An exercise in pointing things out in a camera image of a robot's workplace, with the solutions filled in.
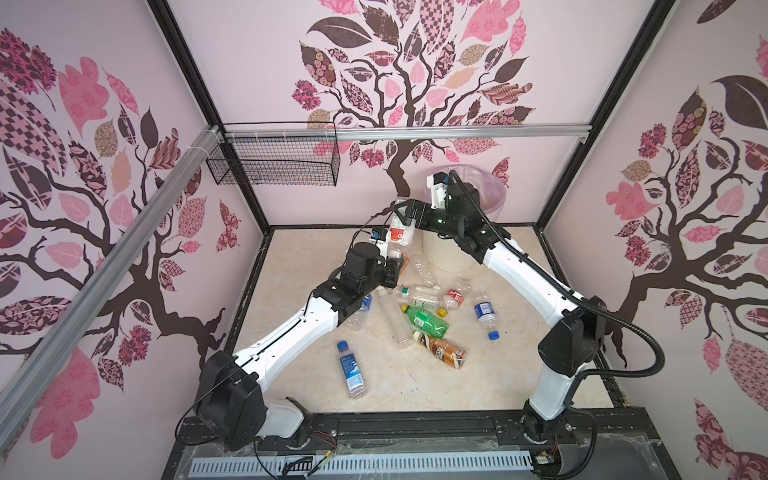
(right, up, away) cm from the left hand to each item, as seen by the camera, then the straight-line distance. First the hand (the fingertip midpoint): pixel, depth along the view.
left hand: (396, 263), depth 79 cm
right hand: (+2, +15, -2) cm, 16 cm away
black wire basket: (-39, +35, +16) cm, 55 cm away
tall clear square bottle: (0, -19, +15) cm, 24 cm away
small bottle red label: (+19, -11, +14) cm, 26 cm away
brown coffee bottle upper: (+4, -1, +26) cm, 26 cm away
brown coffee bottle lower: (+13, -25, +4) cm, 28 cm away
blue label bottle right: (+28, -16, +11) cm, 34 cm away
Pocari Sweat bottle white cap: (-9, -13, +14) cm, 21 cm away
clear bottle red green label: (+1, +8, -3) cm, 9 cm away
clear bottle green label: (+8, -12, +20) cm, 24 cm away
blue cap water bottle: (-12, -30, -1) cm, 32 cm away
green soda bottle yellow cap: (+9, -18, +9) cm, 22 cm away
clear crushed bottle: (+11, -5, +25) cm, 27 cm away
